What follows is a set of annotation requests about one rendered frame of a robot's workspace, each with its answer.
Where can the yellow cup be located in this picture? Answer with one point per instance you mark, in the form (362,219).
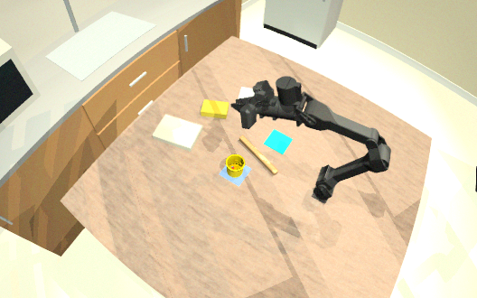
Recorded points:
(238,162)

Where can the light wooden bar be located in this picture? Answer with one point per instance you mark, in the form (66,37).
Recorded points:
(258,155)

